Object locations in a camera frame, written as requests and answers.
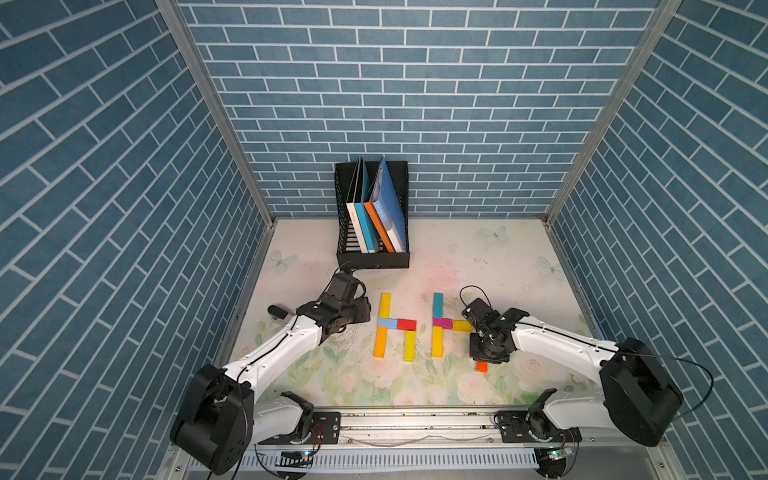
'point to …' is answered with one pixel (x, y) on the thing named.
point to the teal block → (438, 305)
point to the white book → (350, 203)
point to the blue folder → (389, 210)
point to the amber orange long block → (381, 340)
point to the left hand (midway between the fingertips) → (371, 308)
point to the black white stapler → (276, 311)
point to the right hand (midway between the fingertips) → (477, 356)
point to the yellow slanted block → (437, 344)
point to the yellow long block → (385, 305)
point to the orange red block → (482, 367)
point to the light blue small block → (388, 323)
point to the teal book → (363, 210)
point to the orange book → (378, 224)
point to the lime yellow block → (409, 347)
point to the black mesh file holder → (349, 254)
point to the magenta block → (445, 323)
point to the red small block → (405, 324)
